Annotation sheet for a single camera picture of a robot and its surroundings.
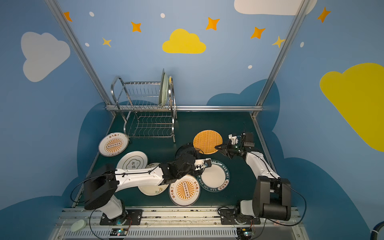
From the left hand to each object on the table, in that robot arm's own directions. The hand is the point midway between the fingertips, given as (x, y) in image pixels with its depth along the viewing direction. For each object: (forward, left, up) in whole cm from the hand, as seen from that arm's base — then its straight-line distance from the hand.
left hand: (201, 156), depth 80 cm
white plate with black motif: (+4, +44, -14) cm, 46 cm away
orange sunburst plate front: (-14, +9, -15) cm, 22 cm away
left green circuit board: (-33, +40, -15) cm, 54 cm away
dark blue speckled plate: (+13, +12, -13) cm, 21 cm away
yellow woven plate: (+13, -4, -3) cm, 13 cm away
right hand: (+7, -9, 0) cm, 11 cm away
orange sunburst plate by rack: (+16, +60, -14) cm, 64 cm away
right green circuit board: (-33, -21, -15) cm, 42 cm away
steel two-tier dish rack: (+46, +47, -2) cm, 65 cm away
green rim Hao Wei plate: (-7, -9, -13) cm, 17 cm away
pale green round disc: (-31, +59, -13) cm, 68 cm away
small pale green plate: (+25, +18, +19) cm, 37 cm away
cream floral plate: (-14, +27, -14) cm, 33 cm away
